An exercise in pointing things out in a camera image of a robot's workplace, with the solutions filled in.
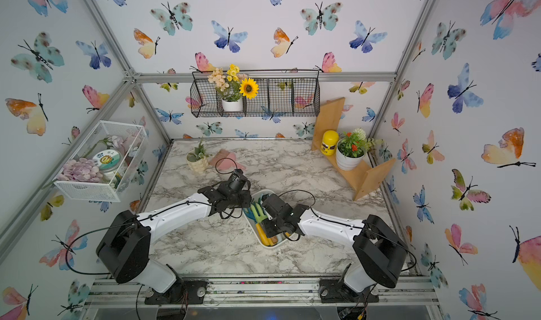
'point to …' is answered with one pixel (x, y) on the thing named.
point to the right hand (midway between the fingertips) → (267, 226)
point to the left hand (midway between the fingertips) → (252, 197)
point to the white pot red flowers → (351, 149)
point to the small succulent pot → (197, 158)
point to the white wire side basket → (128, 139)
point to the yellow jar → (330, 139)
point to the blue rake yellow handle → (263, 237)
